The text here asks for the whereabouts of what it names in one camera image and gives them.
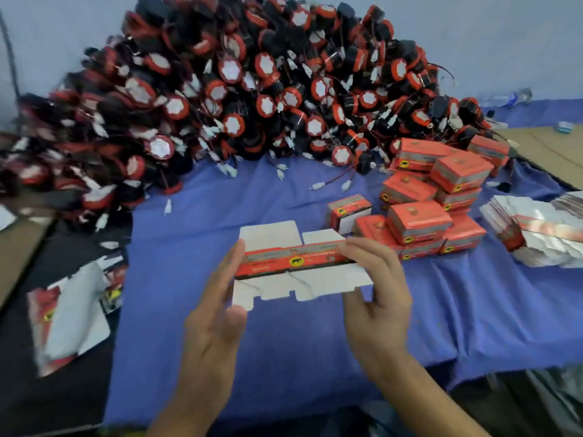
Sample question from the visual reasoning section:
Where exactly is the person's right hand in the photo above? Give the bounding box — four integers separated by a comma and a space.
335, 236, 414, 379

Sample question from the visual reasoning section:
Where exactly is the person's left hand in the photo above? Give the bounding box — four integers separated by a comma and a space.
177, 239, 249, 410

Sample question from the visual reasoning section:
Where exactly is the stack of box blanks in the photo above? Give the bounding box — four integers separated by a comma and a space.
480, 191, 583, 269

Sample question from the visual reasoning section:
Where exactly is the pile of black red buzzers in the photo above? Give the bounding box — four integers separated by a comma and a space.
0, 0, 511, 235

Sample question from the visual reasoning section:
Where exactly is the blue table cloth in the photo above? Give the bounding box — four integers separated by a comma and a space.
102, 100, 583, 429

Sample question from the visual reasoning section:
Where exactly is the brown cardboard piece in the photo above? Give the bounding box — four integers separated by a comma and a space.
0, 209, 51, 310

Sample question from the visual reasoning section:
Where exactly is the brown cardboard sheet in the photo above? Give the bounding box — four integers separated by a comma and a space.
510, 125, 583, 189

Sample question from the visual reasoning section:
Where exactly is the clear plastic water bottle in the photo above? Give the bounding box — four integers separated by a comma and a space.
483, 88, 534, 109

